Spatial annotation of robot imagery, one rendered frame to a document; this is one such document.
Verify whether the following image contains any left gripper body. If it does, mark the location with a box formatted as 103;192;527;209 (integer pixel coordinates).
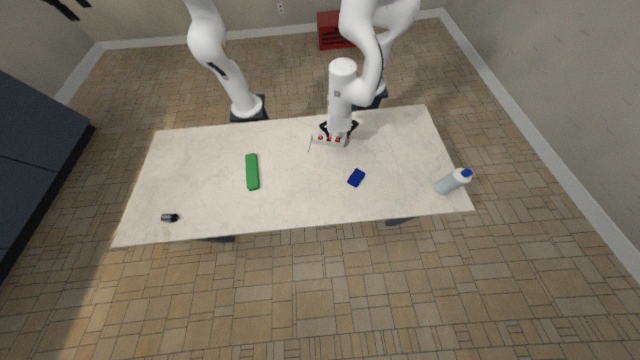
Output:
327;109;352;133

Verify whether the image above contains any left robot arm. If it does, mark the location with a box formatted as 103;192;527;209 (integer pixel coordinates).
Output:
327;0;420;116

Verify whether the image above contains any white power strip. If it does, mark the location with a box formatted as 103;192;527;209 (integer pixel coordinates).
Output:
307;128;346;152

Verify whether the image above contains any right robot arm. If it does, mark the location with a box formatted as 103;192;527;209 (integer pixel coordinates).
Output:
183;0;262;118

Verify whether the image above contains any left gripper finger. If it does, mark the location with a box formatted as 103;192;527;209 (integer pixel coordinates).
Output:
319;121;329;140
347;119;359;139

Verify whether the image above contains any white bottle with blue cap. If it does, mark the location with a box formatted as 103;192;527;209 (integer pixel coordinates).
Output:
433;168;473;195

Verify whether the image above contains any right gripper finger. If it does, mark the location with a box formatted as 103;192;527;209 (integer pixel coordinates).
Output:
42;0;80;21
76;0;92;8

